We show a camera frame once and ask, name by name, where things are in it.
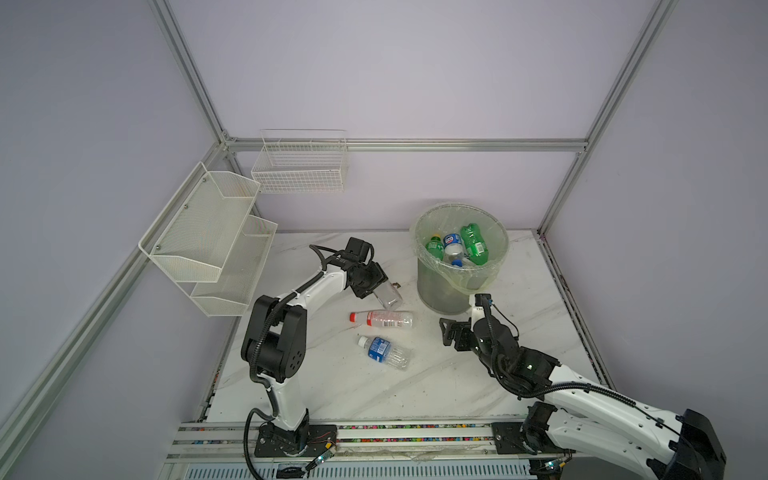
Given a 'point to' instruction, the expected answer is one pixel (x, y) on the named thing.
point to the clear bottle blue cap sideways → (387, 295)
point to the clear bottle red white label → (384, 318)
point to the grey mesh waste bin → (438, 295)
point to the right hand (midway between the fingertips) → (447, 324)
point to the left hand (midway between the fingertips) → (381, 284)
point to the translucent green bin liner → (450, 218)
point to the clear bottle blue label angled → (384, 351)
